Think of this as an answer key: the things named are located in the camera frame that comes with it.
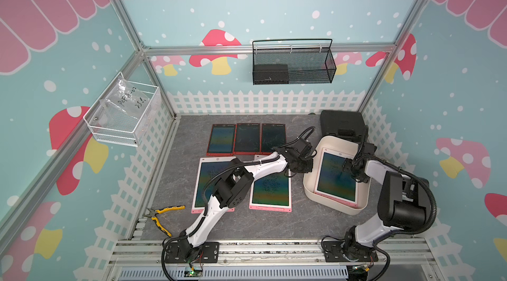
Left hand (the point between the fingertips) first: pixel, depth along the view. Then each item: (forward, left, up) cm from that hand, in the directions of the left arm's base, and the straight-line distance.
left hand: (310, 170), depth 92 cm
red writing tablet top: (+21, +46, -5) cm, 50 cm away
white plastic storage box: (+15, -18, +1) cm, 24 cm away
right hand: (+2, -21, -3) cm, 21 cm away
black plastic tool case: (+29, -24, +1) cm, 37 cm away
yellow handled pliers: (-20, +69, -4) cm, 72 cm away
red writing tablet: (+21, +31, -4) cm, 38 cm away
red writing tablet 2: (+24, +17, -4) cm, 30 cm away
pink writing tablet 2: (-10, +18, -4) cm, 21 cm away
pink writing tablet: (-2, -12, -8) cm, 14 cm away
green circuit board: (-40, +47, -5) cm, 62 cm away
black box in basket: (+32, +20, +30) cm, 49 cm away
